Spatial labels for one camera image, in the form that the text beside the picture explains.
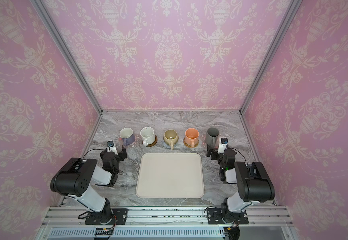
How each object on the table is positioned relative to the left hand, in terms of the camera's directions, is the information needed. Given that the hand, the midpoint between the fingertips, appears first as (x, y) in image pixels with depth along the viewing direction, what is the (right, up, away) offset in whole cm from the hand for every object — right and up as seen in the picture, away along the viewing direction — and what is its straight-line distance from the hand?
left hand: (115, 147), depth 93 cm
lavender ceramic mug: (+4, +7, +9) cm, 12 cm away
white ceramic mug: (+18, +7, +9) cm, 22 cm away
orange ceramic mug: (+49, +7, +9) cm, 50 cm away
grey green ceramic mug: (+61, +7, +1) cm, 61 cm away
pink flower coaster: (+8, 0, +7) cm, 11 cm away
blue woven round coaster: (+33, 0, +4) cm, 33 cm away
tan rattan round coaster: (+47, 0, +6) cm, 47 cm away
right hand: (+63, +2, 0) cm, 63 cm away
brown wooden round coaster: (+23, +2, +8) cm, 25 cm away
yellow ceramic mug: (+35, +6, +8) cm, 36 cm away
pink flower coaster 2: (+57, +2, +10) cm, 58 cm away
